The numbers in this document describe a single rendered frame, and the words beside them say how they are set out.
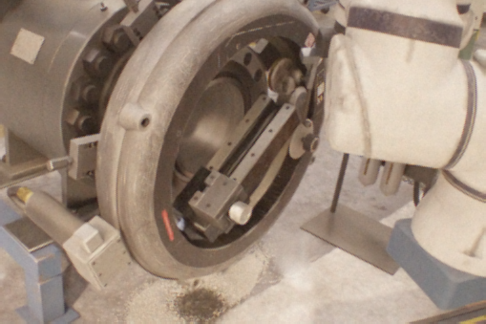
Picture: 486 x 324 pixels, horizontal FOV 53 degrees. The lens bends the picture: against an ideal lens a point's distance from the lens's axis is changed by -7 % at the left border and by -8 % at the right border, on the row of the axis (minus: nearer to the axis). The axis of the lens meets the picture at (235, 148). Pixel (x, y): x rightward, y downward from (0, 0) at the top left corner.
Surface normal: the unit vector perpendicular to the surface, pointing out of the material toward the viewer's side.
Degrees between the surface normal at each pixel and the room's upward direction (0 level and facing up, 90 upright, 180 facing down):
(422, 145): 114
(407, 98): 80
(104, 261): 90
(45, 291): 90
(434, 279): 90
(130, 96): 62
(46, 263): 90
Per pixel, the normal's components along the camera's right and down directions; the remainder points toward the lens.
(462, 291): 0.33, 0.44
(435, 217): -0.82, -0.31
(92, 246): 0.77, 0.36
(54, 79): -0.56, -0.04
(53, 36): -0.41, -0.36
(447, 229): -0.72, -0.22
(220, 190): -0.28, -0.55
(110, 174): -0.61, 0.21
